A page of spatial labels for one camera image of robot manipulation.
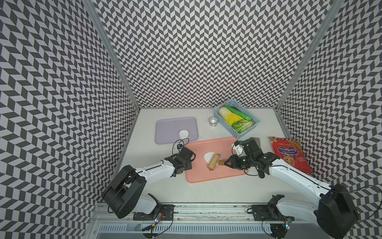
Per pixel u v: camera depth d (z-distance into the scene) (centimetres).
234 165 71
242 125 99
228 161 77
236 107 114
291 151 91
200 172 86
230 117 102
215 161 88
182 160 70
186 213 75
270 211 66
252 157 63
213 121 111
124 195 42
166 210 74
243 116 106
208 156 93
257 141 100
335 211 40
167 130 103
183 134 101
